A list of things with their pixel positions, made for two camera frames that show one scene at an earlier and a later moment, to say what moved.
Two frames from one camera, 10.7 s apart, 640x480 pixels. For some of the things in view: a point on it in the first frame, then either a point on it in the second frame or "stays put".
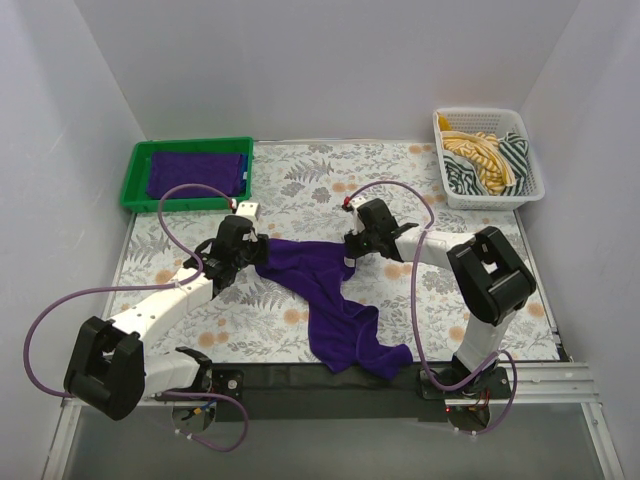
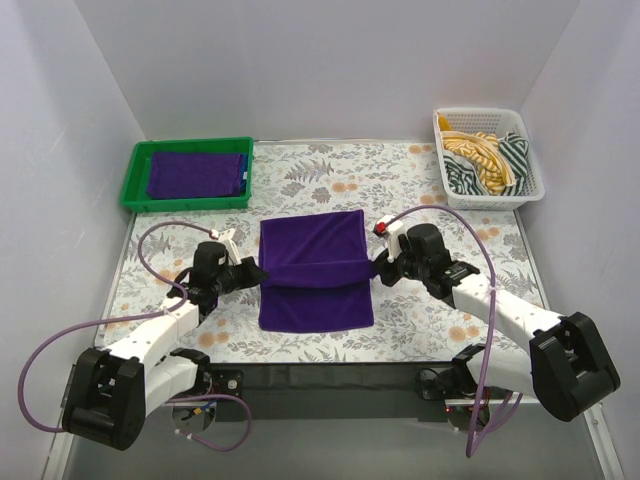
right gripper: x=351 y=248 → x=395 y=267
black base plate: x=303 y=392 stays put
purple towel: x=223 y=171 stays put
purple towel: x=340 y=329 → x=319 y=274
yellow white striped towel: x=490 y=161 stays put
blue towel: x=244 y=174 stays put
